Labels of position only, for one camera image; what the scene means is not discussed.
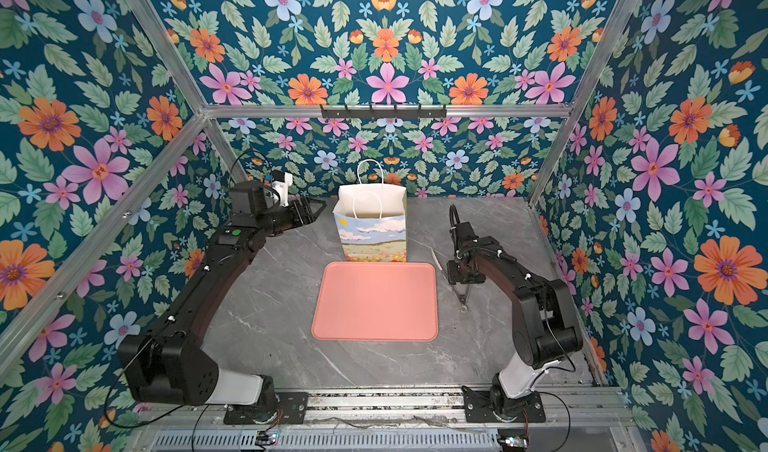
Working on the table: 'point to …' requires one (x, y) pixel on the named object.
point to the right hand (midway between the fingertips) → (462, 275)
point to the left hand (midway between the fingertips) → (320, 196)
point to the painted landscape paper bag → (372, 221)
